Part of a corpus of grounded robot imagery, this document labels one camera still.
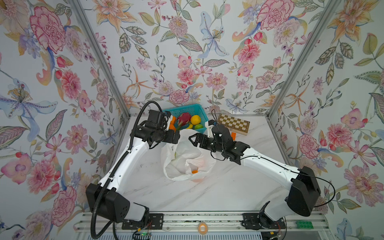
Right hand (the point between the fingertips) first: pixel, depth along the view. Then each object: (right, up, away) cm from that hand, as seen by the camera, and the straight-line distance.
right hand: (192, 139), depth 78 cm
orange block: (+29, +1, +30) cm, 42 cm away
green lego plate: (+54, -41, -6) cm, 68 cm away
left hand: (-10, +2, 0) cm, 10 cm away
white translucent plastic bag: (-4, -13, +8) cm, 16 cm away
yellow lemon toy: (+2, +12, +32) cm, 35 cm away
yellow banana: (-2, +7, +33) cm, 33 cm away
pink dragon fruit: (-6, +13, +32) cm, 35 cm away
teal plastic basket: (+3, +21, +42) cm, 47 cm away
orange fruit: (-15, +7, +29) cm, 33 cm away
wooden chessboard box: (+31, +8, +33) cm, 46 cm away
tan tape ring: (+6, -43, -6) cm, 44 cm away
